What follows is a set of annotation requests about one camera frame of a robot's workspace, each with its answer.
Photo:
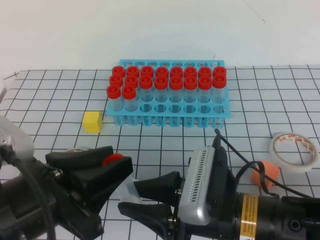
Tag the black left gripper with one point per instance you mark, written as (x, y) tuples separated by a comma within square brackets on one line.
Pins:
[(45, 200)]

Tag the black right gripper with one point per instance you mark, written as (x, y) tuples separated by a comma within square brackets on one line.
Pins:
[(221, 203)]

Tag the red-capped clear test tube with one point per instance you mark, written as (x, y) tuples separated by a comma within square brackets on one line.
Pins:
[(126, 191)]

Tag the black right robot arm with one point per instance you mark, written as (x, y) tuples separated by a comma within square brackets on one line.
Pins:
[(264, 215)]

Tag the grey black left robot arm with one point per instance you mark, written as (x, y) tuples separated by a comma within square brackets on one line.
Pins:
[(68, 189)]

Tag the white grid-patterned cloth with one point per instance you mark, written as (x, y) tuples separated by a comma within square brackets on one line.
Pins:
[(66, 109)]

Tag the red-capped tube row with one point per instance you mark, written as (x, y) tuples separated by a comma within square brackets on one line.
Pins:
[(133, 71), (220, 71), (114, 97), (129, 95), (131, 80), (116, 80), (219, 83), (190, 71), (146, 88), (147, 71), (175, 85), (177, 71), (161, 87), (162, 71), (118, 70), (204, 89), (190, 89), (205, 71)]

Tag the blue test tube rack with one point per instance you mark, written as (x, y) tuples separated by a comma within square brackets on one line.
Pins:
[(172, 113)]

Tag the left white tape roll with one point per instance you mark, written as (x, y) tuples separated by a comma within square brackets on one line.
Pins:
[(76, 149)]

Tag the white tape roll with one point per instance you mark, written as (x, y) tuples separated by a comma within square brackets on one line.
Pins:
[(76, 149), (293, 152)]

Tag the yellow foam cube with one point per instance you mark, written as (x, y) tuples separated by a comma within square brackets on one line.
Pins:
[(92, 121)]

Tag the orange foam cube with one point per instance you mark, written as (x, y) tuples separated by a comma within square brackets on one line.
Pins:
[(271, 171)]

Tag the right white tape roll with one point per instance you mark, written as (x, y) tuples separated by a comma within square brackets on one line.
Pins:
[(293, 152)]

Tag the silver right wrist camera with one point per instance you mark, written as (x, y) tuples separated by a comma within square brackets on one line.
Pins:
[(192, 208)]

